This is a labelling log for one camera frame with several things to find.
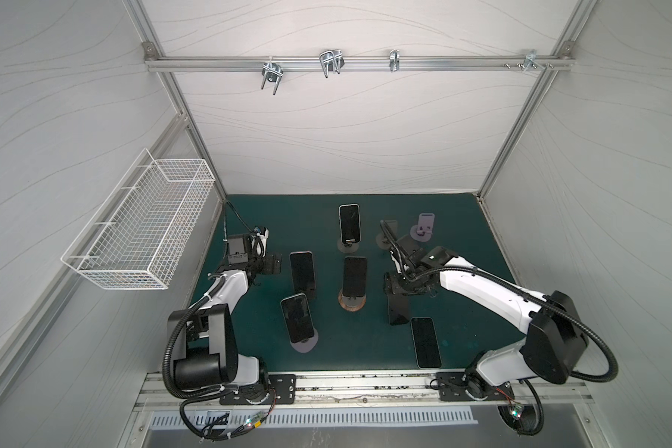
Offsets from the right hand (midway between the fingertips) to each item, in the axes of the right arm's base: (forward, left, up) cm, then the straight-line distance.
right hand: (397, 281), depth 84 cm
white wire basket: (-1, +67, +23) cm, 71 cm away
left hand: (+9, +42, -1) cm, 43 cm away
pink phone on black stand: (+2, +29, +3) cm, 29 cm away
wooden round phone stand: (-4, +14, -10) cm, 17 cm away
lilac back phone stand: (+25, -12, -7) cm, 29 cm away
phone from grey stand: (-14, -9, -11) cm, 20 cm away
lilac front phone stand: (-17, +27, -10) cm, 34 cm away
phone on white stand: (+22, +16, +4) cm, 28 cm away
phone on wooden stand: (-1, +13, +3) cm, 13 cm away
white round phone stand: (+18, +16, -10) cm, 27 cm away
